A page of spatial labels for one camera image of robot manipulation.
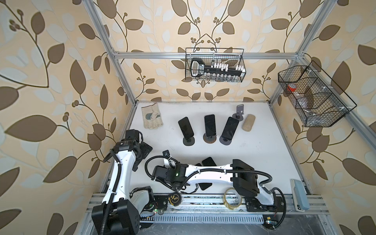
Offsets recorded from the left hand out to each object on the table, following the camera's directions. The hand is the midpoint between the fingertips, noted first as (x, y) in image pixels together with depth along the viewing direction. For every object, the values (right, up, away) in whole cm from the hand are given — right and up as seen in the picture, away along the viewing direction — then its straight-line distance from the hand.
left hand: (142, 155), depth 79 cm
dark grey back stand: (+25, +4, +19) cm, 31 cm away
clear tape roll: (+45, -24, -5) cm, 51 cm away
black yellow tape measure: (+19, -21, -5) cm, 29 cm away
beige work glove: (-3, +21, +30) cm, 36 cm away
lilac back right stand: (+49, +5, +17) cm, 53 cm away
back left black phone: (+24, +14, +8) cm, 29 cm away
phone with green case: (+37, -7, +10) cm, 39 cm away
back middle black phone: (+39, +16, +13) cm, 44 cm away
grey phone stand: (+15, +4, -10) cm, 18 cm away
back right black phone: (+52, +13, +13) cm, 55 cm away
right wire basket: (+91, +29, -6) cm, 96 cm away
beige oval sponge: (+68, +17, +26) cm, 75 cm away
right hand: (+14, -8, +1) cm, 16 cm away
